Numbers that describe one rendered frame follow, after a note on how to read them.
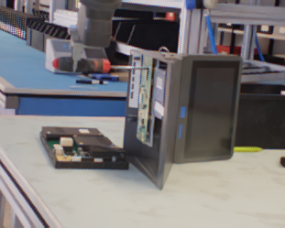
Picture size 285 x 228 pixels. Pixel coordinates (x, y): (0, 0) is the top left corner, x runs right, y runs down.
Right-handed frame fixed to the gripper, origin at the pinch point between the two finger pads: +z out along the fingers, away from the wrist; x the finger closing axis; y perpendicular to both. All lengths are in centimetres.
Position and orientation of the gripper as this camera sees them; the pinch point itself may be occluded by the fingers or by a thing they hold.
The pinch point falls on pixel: (72, 69)
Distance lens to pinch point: 127.2
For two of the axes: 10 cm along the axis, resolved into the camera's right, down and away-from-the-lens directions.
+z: -1.9, 8.3, 5.3
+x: -2.3, -5.6, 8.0
